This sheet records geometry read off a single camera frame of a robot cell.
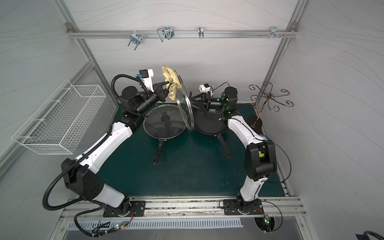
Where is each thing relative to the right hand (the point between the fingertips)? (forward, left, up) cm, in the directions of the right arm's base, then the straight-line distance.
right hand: (187, 101), depth 68 cm
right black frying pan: (+20, -13, -41) cm, 48 cm away
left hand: (+4, +7, +8) cm, 11 cm away
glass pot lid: (+6, +3, -7) cm, 9 cm away
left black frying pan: (-6, +18, -31) cm, 36 cm away
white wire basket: (-11, +60, -7) cm, 61 cm away
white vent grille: (-46, +41, -41) cm, 74 cm away
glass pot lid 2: (+7, +16, -24) cm, 29 cm away
